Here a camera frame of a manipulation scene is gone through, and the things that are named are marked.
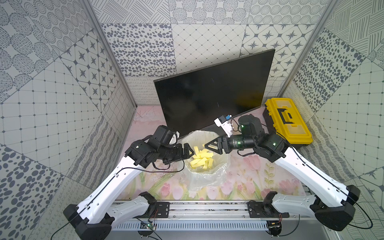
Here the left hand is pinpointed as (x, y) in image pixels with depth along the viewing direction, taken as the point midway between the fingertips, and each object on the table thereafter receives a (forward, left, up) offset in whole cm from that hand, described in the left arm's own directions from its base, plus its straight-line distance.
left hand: (186, 151), depth 68 cm
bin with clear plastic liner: (-12, -12, +1) cm, 17 cm away
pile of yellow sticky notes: (0, -7, -6) cm, 9 cm away
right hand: (-1, -10, +6) cm, 12 cm away
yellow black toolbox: (+28, -58, -9) cm, 65 cm away
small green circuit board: (-26, +17, -26) cm, 41 cm away
